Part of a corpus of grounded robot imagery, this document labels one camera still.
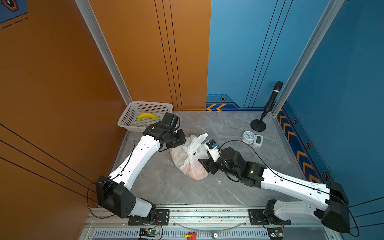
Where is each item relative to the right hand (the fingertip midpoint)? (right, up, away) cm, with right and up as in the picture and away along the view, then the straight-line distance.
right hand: (202, 156), depth 72 cm
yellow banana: (-42, +24, +43) cm, 65 cm away
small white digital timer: (+39, +5, +28) cm, 48 cm away
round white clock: (+32, +7, +28) cm, 43 cm away
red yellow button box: (-5, -35, -5) cm, 36 cm away
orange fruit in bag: (-3, -10, +9) cm, 13 cm away
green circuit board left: (-26, -36, -1) cm, 44 cm away
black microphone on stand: (+44, +15, +37) cm, 60 cm away
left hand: (-8, +8, +7) cm, 14 cm away
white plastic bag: (-9, -3, +12) cm, 15 cm away
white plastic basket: (-50, +23, +45) cm, 71 cm away
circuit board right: (+35, -36, -1) cm, 51 cm away
